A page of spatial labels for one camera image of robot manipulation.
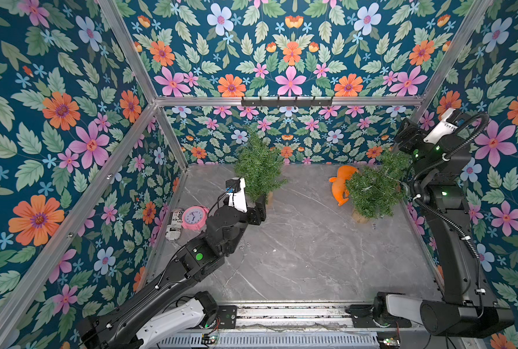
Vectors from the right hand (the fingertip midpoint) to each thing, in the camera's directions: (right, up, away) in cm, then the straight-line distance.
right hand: (427, 120), depth 60 cm
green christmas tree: (-48, -11, +20) cm, 53 cm away
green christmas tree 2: (-6, -20, +18) cm, 28 cm away
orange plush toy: (-8, -12, +48) cm, 50 cm away
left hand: (-48, -21, +4) cm, 52 cm away
